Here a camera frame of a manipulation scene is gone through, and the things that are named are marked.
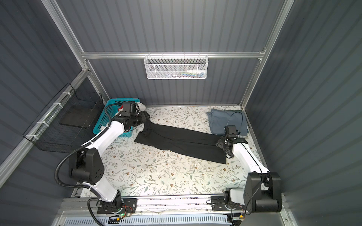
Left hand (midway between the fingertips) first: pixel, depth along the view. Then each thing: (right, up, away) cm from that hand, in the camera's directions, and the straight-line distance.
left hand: (146, 116), depth 91 cm
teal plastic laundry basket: (-35, -4, +11) cm, 37 cm away
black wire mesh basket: (-36, -3, -17) cm, 40 cm away
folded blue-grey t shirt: (+51, -2, +15) cm, 54 cm away
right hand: (+51, -19, -3) cm, 55 cm away
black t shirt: (+35, -20, +3) cm, 41 cm away
